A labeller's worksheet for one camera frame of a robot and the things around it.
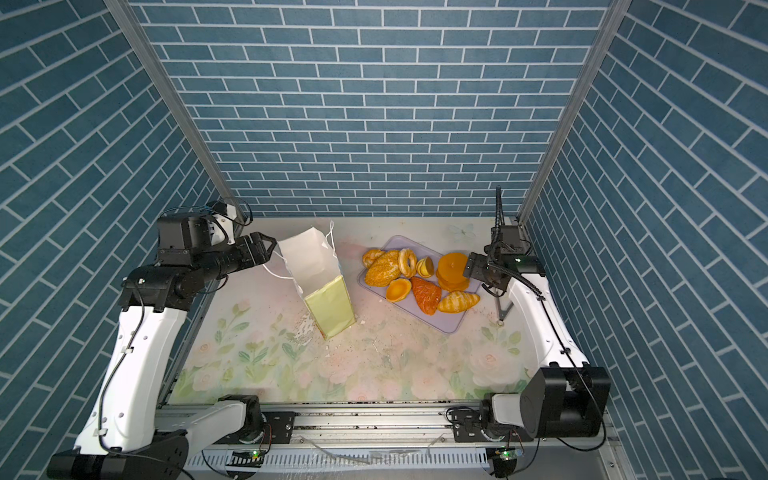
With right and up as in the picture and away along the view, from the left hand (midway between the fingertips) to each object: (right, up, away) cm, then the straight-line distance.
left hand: (266, 242), depth 68 cm
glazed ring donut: (+34, -7, +34) cm, 48 cm away
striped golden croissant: (+48, -18, +24) cm, 57 cm away
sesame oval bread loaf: (+26, -9, +28) cm, 39 cm away
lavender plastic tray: (+39, -3, +43) cm, 58 cm away
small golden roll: (+21, -4, +34) cm, 40 cm away
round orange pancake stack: (+48, -10, +30) cm, 57 cm away
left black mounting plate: (0, -47, +5) cm, 47 cm away
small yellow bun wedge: (+39, -8, +31) cm, 51 cm away
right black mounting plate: (+49, -46, +6) cm, 67 cm away
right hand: (+53, -7, +15) cm, 56 cm away
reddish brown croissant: (+40, -16, +27) cm, 51 cm away
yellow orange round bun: (+30, -15, +27) cm, 43 cm away
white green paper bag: (+4, -8, +28) cm, 30 cm away
